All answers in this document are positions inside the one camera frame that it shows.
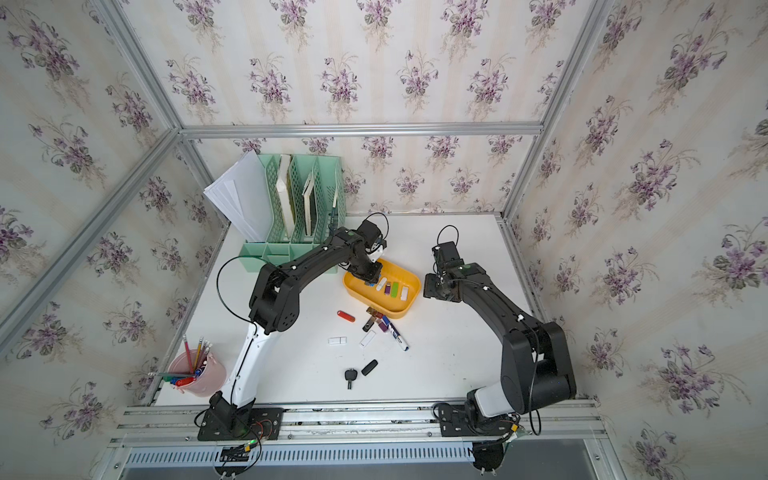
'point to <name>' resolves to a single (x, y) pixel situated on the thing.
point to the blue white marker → (395, 333)
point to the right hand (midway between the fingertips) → (439, 289)
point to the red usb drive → (346, 316)
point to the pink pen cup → (197, 372)
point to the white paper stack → (242, 193)
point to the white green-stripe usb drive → (381, 284)
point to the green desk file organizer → (328, 207)
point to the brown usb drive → (371, 310)
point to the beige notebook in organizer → (306, 194)
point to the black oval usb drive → (369, 367)
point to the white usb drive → (369, 336)
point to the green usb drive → (395, 287)
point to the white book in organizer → (286, 191)
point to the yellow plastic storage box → (387, 305)
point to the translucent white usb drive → (404, 293)
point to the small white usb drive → (338, 341)
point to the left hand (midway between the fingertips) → (378, 280)
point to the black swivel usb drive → (368, 324)
